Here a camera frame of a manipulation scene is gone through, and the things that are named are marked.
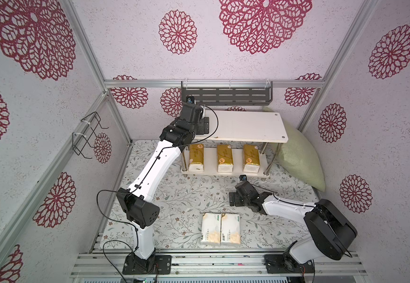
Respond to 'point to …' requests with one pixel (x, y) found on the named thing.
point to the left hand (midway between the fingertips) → (194, 121)
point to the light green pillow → (297, 157)
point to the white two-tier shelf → (238, 126)
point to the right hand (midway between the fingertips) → (236, 194)
